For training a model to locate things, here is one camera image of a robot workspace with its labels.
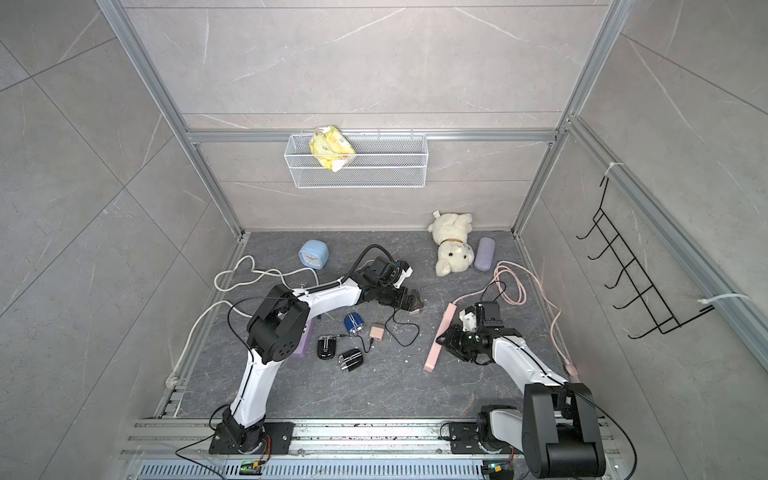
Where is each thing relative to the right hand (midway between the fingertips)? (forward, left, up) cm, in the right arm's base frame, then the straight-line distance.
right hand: (443, 342), depth 87 cm
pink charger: (+11, +8, -2) cm, 13 cm away
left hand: (+13, +7, +3) cm, 15 cm away
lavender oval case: (+35, -20, -1) cm, 41 cm away
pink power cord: (+1, -36, -6) cm, 36 cm away
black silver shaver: (-5, +27, 0) cm, 28 cm away
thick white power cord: (-7, +80, -5) cm, 81 cm away
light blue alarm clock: (+30, +42, +6) cm, 52 cm away
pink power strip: (-2, +2, 0) cm, 3 cm away
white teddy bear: (+41, -8, +5) cm, 42 cm away
